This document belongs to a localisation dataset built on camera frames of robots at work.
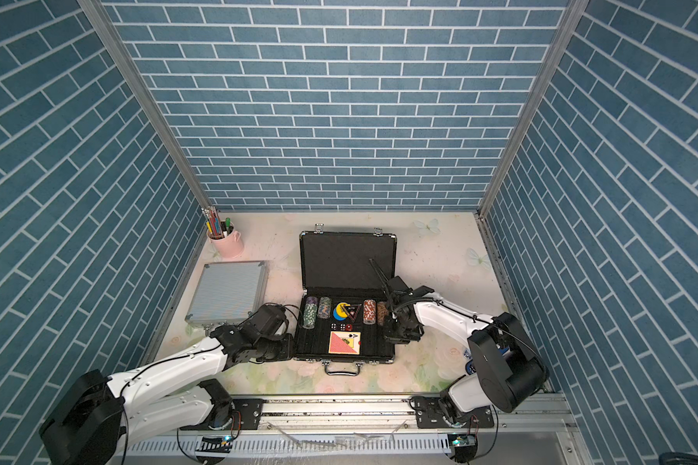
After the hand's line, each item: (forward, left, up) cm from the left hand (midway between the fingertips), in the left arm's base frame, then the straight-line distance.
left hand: (302, 354), depth 82 cm
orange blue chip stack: (+12, -24, +2) cm, 26 cm away
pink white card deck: (+3, -12, 0) cm, 13 cm away
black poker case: (+10, -11, 0) cm, 15 cm away
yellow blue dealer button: (+13, -10, +1) cm, 16 cm away
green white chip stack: (+12, -1, +2) cm, 12 cm away
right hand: (+4, -26, -1) cm, 27 cm away
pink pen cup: (+37, +31, +6) cm, 49 cm away
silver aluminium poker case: (+20, +27, 0) cm, 33 cm away
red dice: (+8, -13, +1) cm, 15 cm away
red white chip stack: (+12, -20, +3) cm, 23 cm away
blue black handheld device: (-3, -48, -1) cm, 48 cm away
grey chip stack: (+13, -6, +3) cm, 15 cm away
